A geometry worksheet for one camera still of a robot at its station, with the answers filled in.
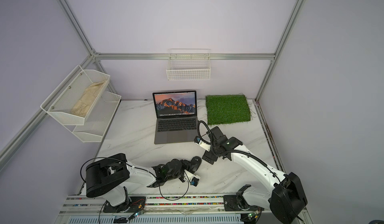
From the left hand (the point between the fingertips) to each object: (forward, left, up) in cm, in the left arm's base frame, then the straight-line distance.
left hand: (193, 164), depth 85 cm
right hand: (+5, -10, +8) cm, 13 cm away
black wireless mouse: (-1, -1, +3) cm, 3 cm away
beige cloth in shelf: (+20, +57, +29) cm, 67 cm away
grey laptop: (+35, +12, 0) cm, 37 cm away
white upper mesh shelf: (+24, +63, +30) cm, 74 cm away
